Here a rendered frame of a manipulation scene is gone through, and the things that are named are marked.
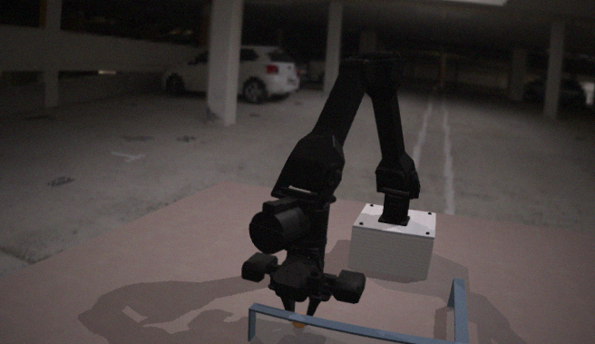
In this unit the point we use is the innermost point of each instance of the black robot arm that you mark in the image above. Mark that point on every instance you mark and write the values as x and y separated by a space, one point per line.
316 164

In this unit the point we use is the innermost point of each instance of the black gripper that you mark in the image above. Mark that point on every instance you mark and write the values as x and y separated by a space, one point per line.
346 287

